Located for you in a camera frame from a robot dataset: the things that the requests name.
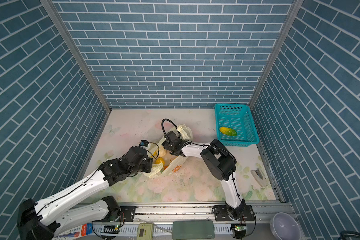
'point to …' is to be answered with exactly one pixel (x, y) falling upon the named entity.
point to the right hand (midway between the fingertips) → (167, 143)
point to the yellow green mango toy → (228, 131)
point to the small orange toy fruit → (159, 160)
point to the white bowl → (284, 227)
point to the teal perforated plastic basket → (235, 125)
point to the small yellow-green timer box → (145, 231)
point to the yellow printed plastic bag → (165, 167)
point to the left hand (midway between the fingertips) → (154, 161)
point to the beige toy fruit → (162, 152)
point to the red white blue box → (79, 231)
